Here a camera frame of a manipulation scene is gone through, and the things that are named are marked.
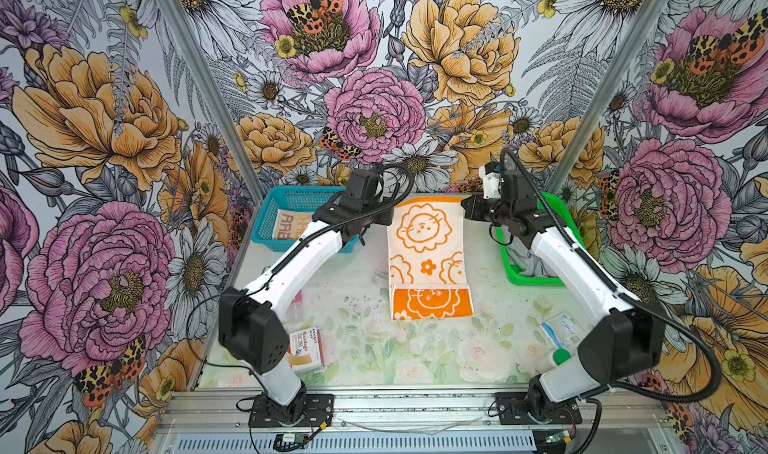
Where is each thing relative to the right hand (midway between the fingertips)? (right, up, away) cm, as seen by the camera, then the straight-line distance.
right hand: (463, 210), depth 82 cm
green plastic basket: (+40, +1, +26) cm, 47 cm away
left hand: (-21, -1, 0) cm, 21 cm away
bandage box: (-42, -37, -3) cm, 56 cm away
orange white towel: (-8, -15, +11) cm, 20 cm away
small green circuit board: (-43, -54, -11) cm, 70 cm away
